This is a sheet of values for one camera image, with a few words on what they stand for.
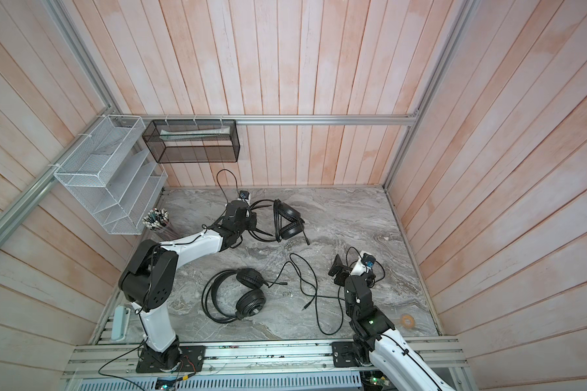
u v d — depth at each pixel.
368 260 0.68
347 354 0.72
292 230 0.88
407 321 0.81
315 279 0.90
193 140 0.90
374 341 0.57
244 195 0.83
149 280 0.49
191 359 0.73
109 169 0.74
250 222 0.86
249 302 0.76
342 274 0.73
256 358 0.75
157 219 0.89
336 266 0.81
